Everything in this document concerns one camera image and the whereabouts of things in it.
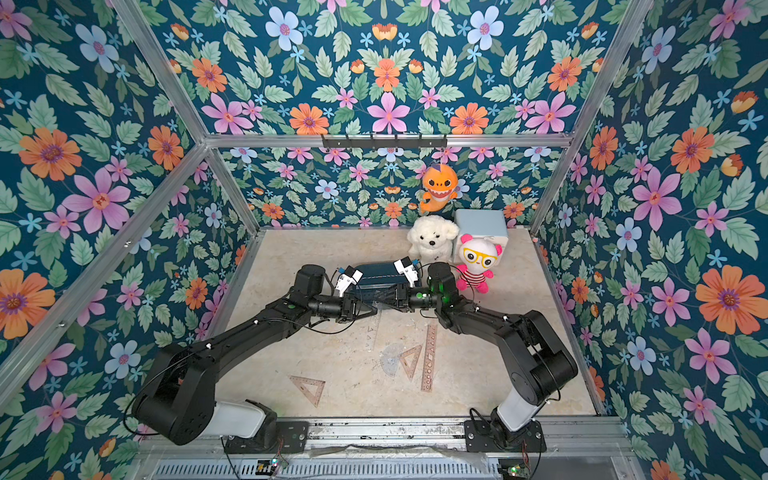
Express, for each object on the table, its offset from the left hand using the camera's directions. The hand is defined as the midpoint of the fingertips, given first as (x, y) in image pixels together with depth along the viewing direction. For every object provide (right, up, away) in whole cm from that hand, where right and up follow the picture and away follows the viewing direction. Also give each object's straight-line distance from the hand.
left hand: (376, 311), depth 76 cm
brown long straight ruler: (+15, -16, +10) cm, 24 cm away
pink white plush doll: (+30, +14, +17) cm, 37 cm away
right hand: (0, +3, +2) cm, 3 cm away
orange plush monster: (+19, +38, +20) cm, 47 cm away
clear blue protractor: (+3, -16, +10) cm, 19 cm away
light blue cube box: (+35, +25, +22) cm, 49 cm away
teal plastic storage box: (-2, +5, +30) cm, 31 cm away
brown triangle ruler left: (-22, -21, +6) cm, 31 cm away
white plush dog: (+15, +20, +18) cm, 31 cm away
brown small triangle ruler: (+11, -14, +12) cm, 22 cm away
